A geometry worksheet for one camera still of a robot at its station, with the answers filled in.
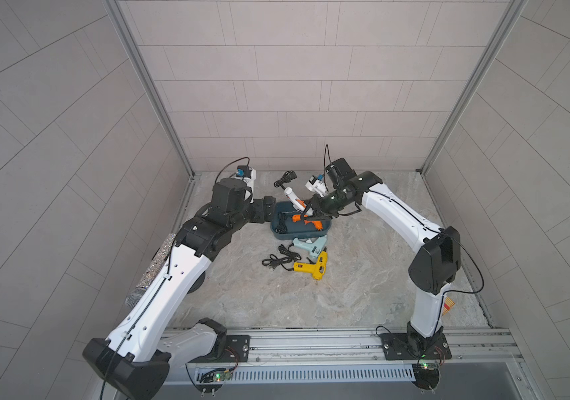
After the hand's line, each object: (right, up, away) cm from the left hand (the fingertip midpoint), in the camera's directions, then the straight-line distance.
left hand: (268, 196), depth 71 cm
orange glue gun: (+16, -12, +26) cm, 33 cm away
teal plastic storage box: (+8, -14, +26) cm, 31 cm away
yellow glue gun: (+15, -25, +14) cm, 33 cm away
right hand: (+11, -6, +7) cm, 15 cm away
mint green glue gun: (+15, -20, +19) cm, 31 cm away
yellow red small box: (+56, -35, +7) cm, 67 cm away
